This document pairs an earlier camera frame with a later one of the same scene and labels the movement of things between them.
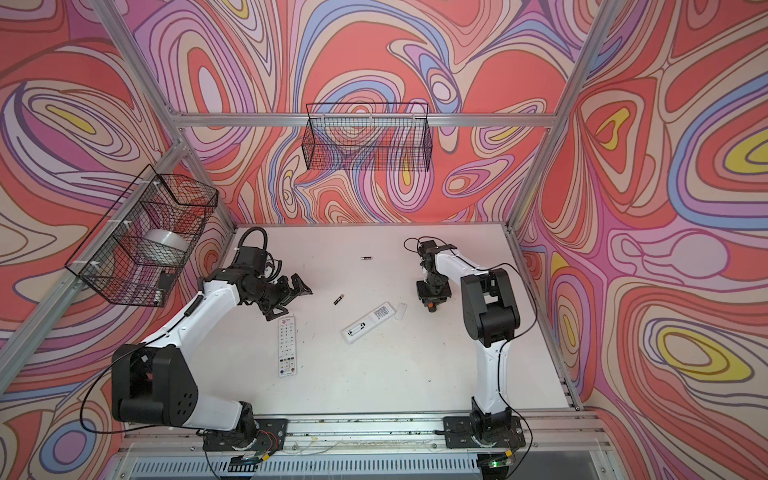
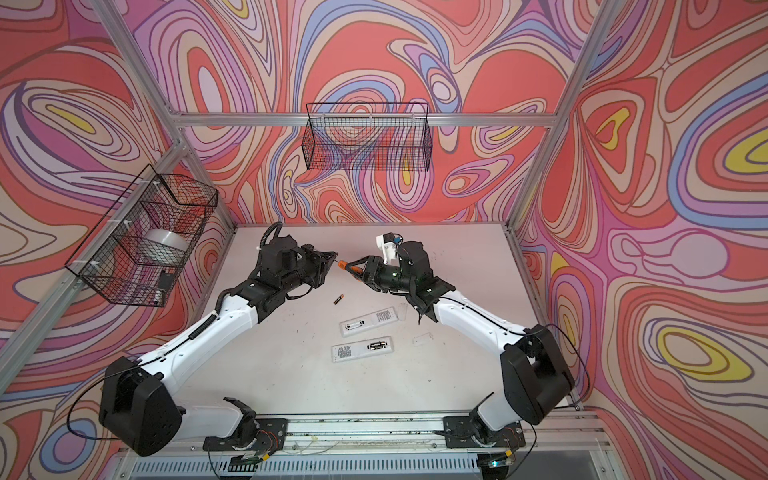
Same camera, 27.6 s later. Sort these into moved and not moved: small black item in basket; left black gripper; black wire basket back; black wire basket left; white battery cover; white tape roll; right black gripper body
Moved: right black gripper body; left black gripper
Not moved: black wire basket left; white tape roll; small black item in basket; black wire basket back; white battery cover
